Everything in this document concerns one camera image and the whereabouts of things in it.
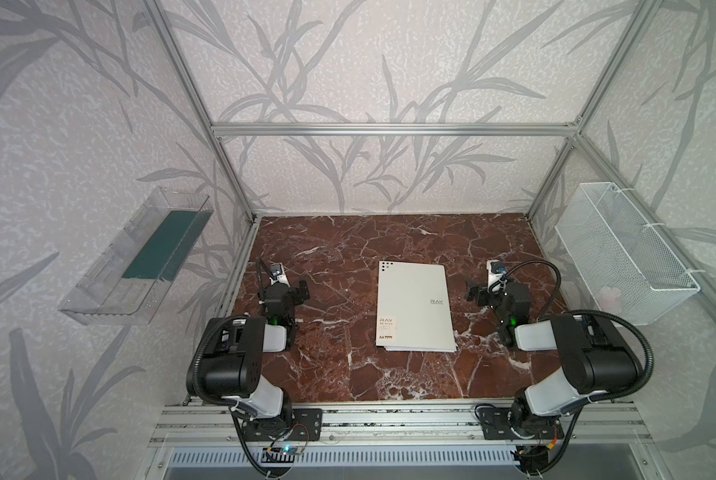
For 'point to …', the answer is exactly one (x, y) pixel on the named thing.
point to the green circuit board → (280, 454)
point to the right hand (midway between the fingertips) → (483, 267)
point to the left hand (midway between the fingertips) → (290, 269)
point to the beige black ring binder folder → (413, 310)
